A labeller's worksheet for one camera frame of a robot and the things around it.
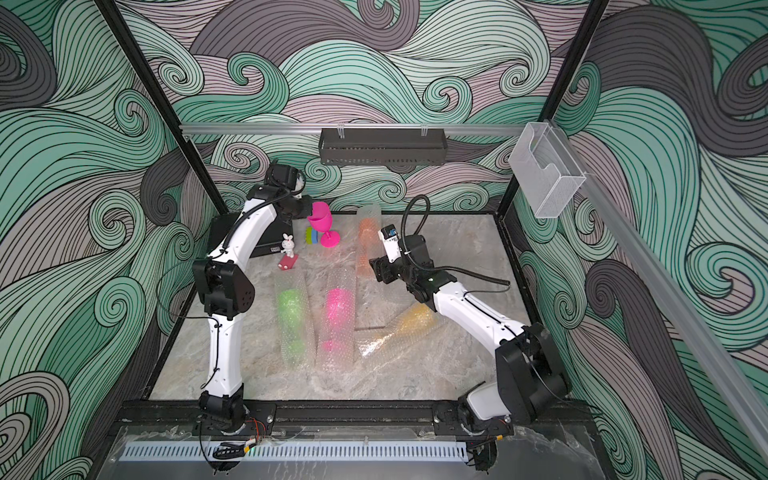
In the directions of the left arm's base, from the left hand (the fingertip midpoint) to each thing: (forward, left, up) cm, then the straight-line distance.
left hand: (309, 206), depth 95 cm
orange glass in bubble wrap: (-3, -20, -13) cm, 24 cm away
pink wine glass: (-5, -4, -1) cm, 7 cm away
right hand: (-20, -23, -2) cm, 30 cm away
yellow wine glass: (-33, -35, -13) cm, 50 cm away
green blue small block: (+3, +3, -19) cm, 19 cm away
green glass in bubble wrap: (-34, +1, -13) cm, 36 cm away
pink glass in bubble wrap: (-43, -12, -13) cm, 46 cm away
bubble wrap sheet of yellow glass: (-42, -22, -12) cm, 49 cm away
